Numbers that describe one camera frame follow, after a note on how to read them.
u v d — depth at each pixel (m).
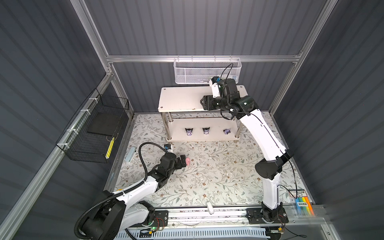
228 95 0.54
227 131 0.98
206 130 0.96
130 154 0.92
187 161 0.92
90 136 0.71
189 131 0.96
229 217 0.75
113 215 0.41
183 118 1.19
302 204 0.77
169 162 0.66
